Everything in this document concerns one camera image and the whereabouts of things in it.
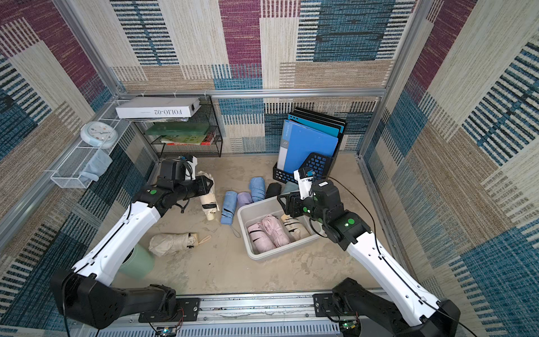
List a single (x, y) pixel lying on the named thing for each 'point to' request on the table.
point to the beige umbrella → (168, 244)
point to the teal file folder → (327, 128)
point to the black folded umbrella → (274, 189)
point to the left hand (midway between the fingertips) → (209, 181)
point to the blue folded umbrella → (257, 189)
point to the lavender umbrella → (243, 198)
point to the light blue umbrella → (227, 212)
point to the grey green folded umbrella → (290, 187)
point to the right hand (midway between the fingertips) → (284, 194)
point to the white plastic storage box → (257, 241)
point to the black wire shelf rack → (209, 146)
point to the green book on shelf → (177, 128)
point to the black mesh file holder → (317, 165)
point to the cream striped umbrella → (295, 229)
